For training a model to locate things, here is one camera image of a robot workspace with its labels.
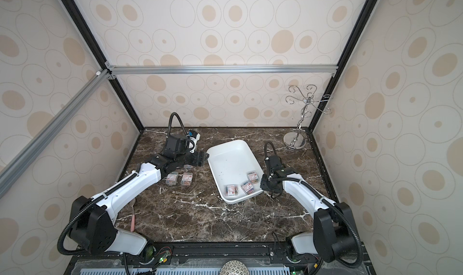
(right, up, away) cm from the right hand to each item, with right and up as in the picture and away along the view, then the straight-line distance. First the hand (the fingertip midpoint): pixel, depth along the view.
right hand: (272, 185), depth 88 cm
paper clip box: (-9, +3, +7) cm, 11 cm away
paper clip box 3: (-12, -2, +2) cm, 12 cm away
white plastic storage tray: (-18, +5, +9) cm, 21 cm away
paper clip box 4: (-44, +2, +6) cm, 44 cm away
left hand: (-30, +16, -6) cm, 35 cm away
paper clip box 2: (-20, -3, +2) cm, 21 cm away
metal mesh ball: (-18, -27, -19) cm, 38 cm away
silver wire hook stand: (+20, +23, +22) cm, 38 cm away
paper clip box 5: (-37, +11, -15) cm, 41 cm away
